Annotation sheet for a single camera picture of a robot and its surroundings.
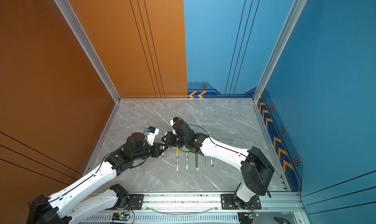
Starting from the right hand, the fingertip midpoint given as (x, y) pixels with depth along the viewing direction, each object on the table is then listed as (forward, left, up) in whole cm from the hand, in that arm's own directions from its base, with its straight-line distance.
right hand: (160, 140), depth 76 cm
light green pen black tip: (-4, -23, -19) cm, 30 cm away
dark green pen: (-3, -19, -18) cm, 26 cm away
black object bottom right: (-32, -59, -20) cm, 70 cm away
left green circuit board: (-31, +19, -20) cm, 41 cm away
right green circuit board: (-30, -45, -19) cm, 57 cm away
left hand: (-2, -4, -2) cm, 5 cm away
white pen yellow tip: (-3, -7, -18) cm, 20 cm away
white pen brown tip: (-3, -2, -1) cm, 4 cm away
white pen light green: (-3, -13, -18) cm, 23 cm away
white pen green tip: (-4, -28, -19) cm, 34 cm away
